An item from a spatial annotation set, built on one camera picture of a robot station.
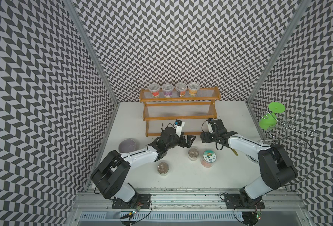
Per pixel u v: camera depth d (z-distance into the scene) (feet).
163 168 2.59
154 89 2.60
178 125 2.43
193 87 2.66
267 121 2.49
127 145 2.91
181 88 2.59
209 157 2.64
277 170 1.47
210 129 2.54
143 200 2.37
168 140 2.15
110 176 1.41
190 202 2.43
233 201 2.38
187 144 2.42
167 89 2.60
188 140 2.42
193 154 2.77
